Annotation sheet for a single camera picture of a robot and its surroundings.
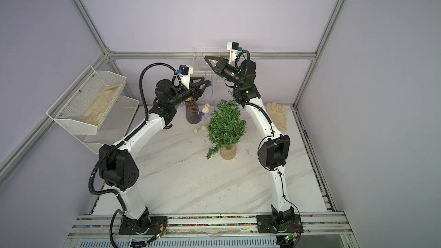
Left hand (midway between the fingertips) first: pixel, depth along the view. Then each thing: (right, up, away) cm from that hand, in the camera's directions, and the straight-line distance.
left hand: (205, 81), depth 76 cm
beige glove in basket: (-50, -14, +1) cm, 52 cm away
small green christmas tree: (+9, -21, -3) cm, 23 cm away
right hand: (0, +7, -6) cm, 9 cm away
